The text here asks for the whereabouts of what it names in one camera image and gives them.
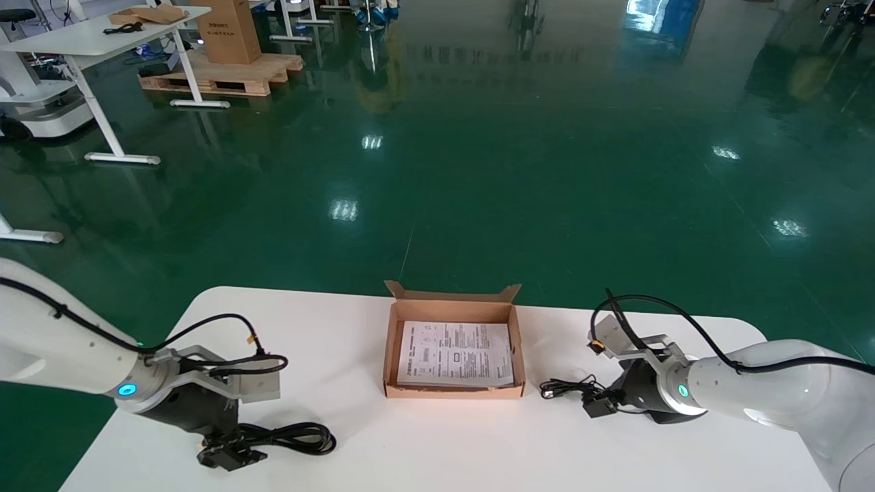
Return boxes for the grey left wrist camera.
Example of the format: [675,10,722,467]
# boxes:
[147,345,282,404]

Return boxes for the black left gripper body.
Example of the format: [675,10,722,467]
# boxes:
[145,386,241,439]

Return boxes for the thick black power cable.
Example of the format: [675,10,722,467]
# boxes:
[236,422,337,457]

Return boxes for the white table foot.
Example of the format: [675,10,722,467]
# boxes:
[0,215,64,245]

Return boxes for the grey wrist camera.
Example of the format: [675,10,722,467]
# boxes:
[147,345,282,404]
[588,314,688,373]

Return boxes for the white table leg frame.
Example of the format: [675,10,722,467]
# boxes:
[270,0,336,43]

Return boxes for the dark wheeled cart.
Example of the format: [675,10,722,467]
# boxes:
[820,0,875,28]

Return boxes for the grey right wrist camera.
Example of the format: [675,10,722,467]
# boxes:
[588,314,688,373]

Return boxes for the white background table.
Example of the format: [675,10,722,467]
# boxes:
[0,5,231,166]

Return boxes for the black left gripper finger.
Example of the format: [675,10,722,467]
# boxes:
[226,437,269,467]
[197,444,248,472]

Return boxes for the printed white paper manual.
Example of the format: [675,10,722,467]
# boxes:
[397,321,515,388]

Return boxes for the black adapter with thin cable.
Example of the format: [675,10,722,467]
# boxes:
[540,374,619,419]

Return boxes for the cardboard storage box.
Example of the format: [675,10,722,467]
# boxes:
[383,280,527,399]

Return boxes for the wooden pallet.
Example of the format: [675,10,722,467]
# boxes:
[139,53,304,97]

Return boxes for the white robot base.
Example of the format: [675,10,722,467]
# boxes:
[0,48,94,141]

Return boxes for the flat cardboard piece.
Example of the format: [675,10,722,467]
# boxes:
[109,5,191,25]

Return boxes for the tall brown cardboard carton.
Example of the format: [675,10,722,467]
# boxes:
[191,0,263,65]

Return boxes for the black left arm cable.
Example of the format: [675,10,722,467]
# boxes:
[0,277,289,378]

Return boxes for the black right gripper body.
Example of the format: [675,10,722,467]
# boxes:
[612,357,684,424]

